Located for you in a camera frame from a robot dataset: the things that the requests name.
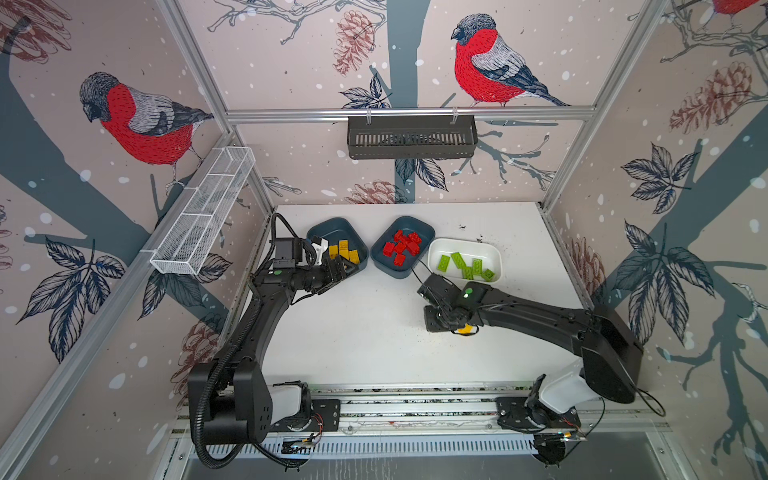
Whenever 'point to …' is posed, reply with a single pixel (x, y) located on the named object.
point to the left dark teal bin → (339, 229)
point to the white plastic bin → (469, 250)
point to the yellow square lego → (465, 330)
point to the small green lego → (468, 273)
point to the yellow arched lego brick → (343, 248)
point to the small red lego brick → (399, 236)
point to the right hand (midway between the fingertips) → (426, 326)
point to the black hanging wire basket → (412, 137)
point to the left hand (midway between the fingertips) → (347, 272)
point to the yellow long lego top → (354, 257)
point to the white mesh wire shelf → (202, 211)
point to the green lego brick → (477, 267)
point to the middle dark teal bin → (407, 224)
